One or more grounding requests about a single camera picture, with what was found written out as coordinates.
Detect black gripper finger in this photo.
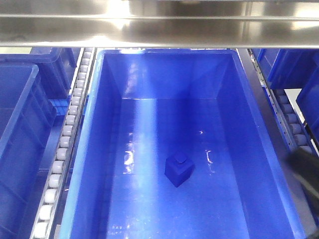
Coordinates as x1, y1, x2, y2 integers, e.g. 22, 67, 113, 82
285, 147, 319, 199

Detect small blue plastic box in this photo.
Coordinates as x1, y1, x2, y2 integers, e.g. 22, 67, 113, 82
164, 153, 194, 188

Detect large blue plastic bin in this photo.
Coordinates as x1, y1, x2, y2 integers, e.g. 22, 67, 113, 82
59, 48, 307, 239

